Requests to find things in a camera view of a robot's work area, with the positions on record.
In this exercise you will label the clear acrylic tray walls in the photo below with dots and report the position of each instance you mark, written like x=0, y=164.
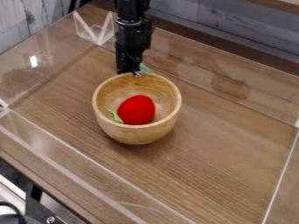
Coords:
x=188, y=144

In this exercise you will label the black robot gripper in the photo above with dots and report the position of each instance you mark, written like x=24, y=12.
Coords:
x=133, y=37

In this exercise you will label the green foam block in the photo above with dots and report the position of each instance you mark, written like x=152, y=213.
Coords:
x=145, y=69

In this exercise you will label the red plush strawberry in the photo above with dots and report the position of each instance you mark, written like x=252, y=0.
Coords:
x=136, y=111

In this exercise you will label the black metal table frame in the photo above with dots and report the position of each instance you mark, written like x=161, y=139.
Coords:
x=36, y=210

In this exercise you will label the clear acrylic corner bracket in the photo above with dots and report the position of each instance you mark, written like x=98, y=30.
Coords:
x=97, y=34

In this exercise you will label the light wooden bowl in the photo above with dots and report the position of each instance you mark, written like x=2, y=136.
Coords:
x=122, y=86

